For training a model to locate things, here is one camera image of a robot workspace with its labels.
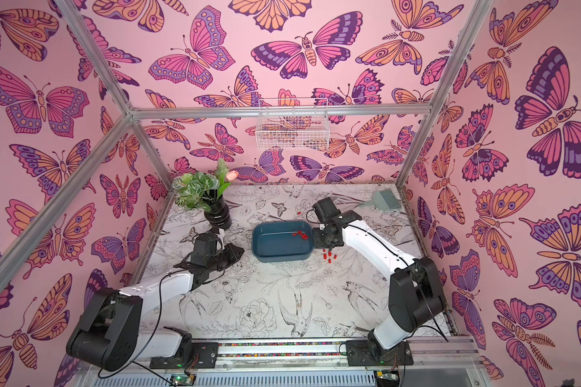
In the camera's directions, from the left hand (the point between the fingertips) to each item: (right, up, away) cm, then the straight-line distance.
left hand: (246, 248), depth 90 cm
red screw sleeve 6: (+34, -4, +5) cm, 35 cm away
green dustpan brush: (+60, +19, +23) cm, 67 cm away
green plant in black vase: (-15, +21, -5) cm, 26 cm away
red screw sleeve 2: (+20, +13, +19) cm, 31 cm away
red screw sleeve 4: (+32, -3, +6) cm, 33 cm away
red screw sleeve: (+22, +3, +10) cm, 24 cm away
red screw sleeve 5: (+32, -6, +4) cm, 32 cm away
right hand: (+26, +3, -4) cm, 26 cm away
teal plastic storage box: (+9, +1, +10) cm, 13 cm away
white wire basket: (+17, +48, +5) cm, 51 cm away
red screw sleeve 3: (+30, -4, +6) cm, 31 cm away
